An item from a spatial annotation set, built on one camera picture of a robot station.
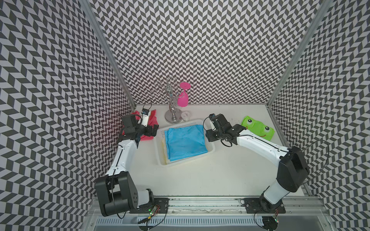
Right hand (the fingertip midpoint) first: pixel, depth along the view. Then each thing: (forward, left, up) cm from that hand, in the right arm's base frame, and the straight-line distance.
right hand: (210, 135), depth 86 cm
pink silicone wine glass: (+28, +18, +3) cm, 34 cm away
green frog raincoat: (+12, -35, -9) cm, 38 cm away
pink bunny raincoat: (+19, +41, -9) cm, 46 cm away
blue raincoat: (0, +16, -7) cm, 18 cm away
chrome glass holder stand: (+26, +26, -12) cm, 39 cm away
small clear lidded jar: (+22, +16, -8) cm, 28 cm away
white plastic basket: (+5, +32, -7) cm, 33 cm away
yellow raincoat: (-6, +28, -8) cm, 30 cm away
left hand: (+5, +37, +5) cm, 37 cm away
